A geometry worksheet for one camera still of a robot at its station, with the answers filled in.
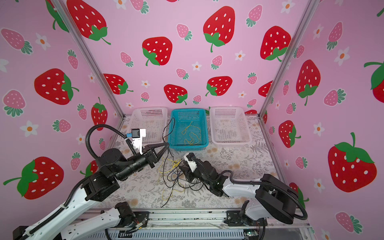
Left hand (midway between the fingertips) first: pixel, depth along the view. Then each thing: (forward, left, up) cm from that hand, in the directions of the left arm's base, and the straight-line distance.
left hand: (168, 145), depth 55 cm
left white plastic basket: (+51, +25, -40) cm, 69 cm away
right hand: (+5, -2, -26) cm, 26 cm away
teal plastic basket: (+39, -5, -39) cm, 56 cm away
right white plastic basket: (+45, -35, -40) cm, 70 cm away
